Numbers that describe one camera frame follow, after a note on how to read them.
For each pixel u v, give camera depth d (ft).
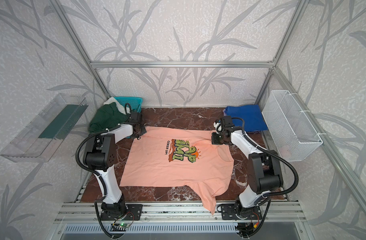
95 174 1.80
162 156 3.08
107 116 3.44
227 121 2.42
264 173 1.49
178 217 2.38
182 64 3.07
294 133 2.02
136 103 3.74
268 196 1.66
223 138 2.28
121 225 2.32
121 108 3.80
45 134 2.17
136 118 2.72
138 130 2.62
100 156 1.75
